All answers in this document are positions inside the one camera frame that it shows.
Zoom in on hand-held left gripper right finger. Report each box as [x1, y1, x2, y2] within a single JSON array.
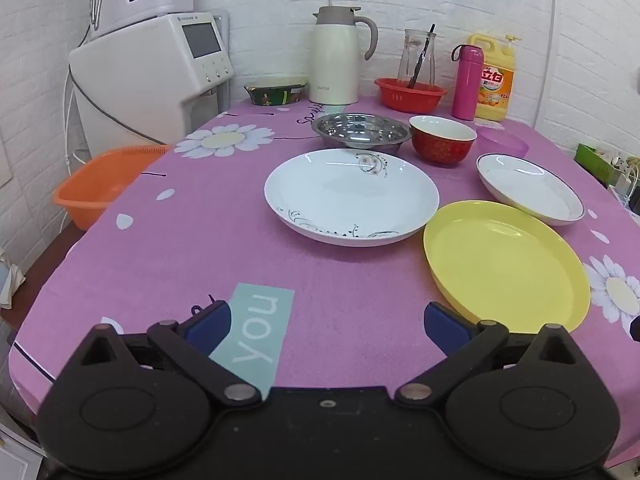
[[395, 301, 586, 406]]

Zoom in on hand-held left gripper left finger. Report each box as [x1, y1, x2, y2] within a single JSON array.
[[75, 300, 263, 406]]

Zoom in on red bowl white inside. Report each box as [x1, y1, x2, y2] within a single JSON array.
[[409, 115, 478, 167]]

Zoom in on purple floral tablecloth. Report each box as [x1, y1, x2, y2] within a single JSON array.
[[7, 95, 640, 466]]

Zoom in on yellow plastic plate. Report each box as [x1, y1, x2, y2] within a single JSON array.
[[423, 200, 592, 333]]

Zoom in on white plate with silver rim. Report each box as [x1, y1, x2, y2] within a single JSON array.
[[475, 152, 586, 227]]

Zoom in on white plate with black pattern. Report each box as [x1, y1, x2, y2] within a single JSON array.
[[263, 148, 441, 247]]

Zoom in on orange plastic basin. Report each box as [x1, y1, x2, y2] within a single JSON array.
[[52, 144, 171, 231]]

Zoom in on purple plastic bowl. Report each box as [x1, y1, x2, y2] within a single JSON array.
[[475, 126, 530, 159]]

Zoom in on stainless steel bowl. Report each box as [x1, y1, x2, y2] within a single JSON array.
[[311, 112, 413, 157]]

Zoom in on green box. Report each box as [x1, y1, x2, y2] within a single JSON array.
[[574, 143, 618, 186]]

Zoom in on red plastic colander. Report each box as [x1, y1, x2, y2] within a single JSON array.
[[374, 77, 448, 114]]

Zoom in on white plug adapter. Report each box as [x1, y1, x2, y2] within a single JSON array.
[[612, 167, 640, 211]]

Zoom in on white cabinet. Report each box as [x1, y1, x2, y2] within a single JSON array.
[[0, 420, 46, 480]]

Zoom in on green patterned bowl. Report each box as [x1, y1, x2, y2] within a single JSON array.
[[244, 76, 309, 107]]

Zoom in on yellow detergent bottle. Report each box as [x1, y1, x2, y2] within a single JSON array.
[[467, 33, 516, 122]]

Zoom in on pink thermos bottle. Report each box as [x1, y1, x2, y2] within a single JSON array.
[[451, 44, 485, 122]]

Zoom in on white water dispenser with screen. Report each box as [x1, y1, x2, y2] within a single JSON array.
[[68, 10, 236, 158]]

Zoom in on black stirring stick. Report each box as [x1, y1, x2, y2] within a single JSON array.
[[406, 23, 436, 90]]

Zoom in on glass pitcher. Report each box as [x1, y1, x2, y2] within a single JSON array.
[[397, 28, 438, 88]]

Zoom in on cream thermal jug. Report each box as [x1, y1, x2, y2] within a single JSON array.
[[307, 6, 378, 106]]

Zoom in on white curved wall pipe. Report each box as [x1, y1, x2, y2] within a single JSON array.
[[532, 0, 560, 131]]

